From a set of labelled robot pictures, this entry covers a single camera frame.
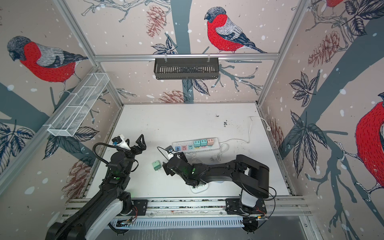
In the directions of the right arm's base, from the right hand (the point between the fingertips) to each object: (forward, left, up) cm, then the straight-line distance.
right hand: (167, 161), depth 81 cm
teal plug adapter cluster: (+13, -16, -2) cm, 20 cm away
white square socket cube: (-11, -18, -7) cm, 23 cm away
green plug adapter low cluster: (0, +8, -6) cm, 10 cm away
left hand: (+8, +17, +12) cm, 22 cm away
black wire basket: (+63, -21, +20) cm, 70 cm away
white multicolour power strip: (+13, -10, -5) cm, 17 cm away
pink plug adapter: (+14, -24, -2) cm, 28 cm away
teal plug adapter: (+13, -20, -2) cm, 24 cm away
